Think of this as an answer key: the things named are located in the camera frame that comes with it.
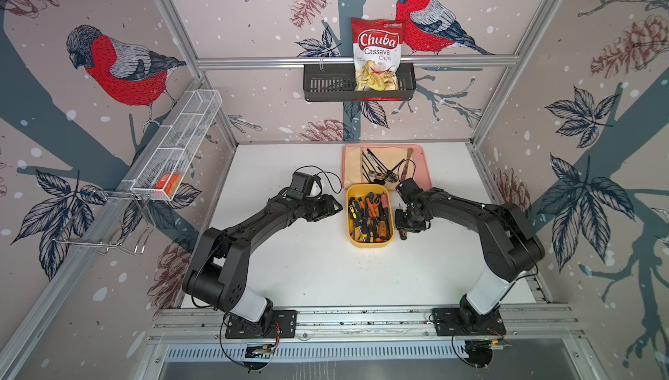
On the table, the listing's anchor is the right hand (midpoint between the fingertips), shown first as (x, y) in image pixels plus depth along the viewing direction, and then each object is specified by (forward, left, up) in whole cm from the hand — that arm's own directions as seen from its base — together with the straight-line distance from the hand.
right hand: (399, 225), depth 94 cm
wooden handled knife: (+37, -8, 0) cm, 38 cm away
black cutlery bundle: (+25, +8, 0) cm, 26 cm away
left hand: (+1, +21, +12) cm, 24 cm away
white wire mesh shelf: (-2, +73, +32) cm, 80 cm away
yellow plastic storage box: (-4, +14, +3) cm, 15 cm away
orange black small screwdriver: (-4, 0, +1) cm, 5 cm away
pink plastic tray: (+28, -13, +1) cm, 31 cm away
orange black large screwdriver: (+5, +10, +4) cm, 12 cm away
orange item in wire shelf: (-8, +65, +35) cm, 74 cm away
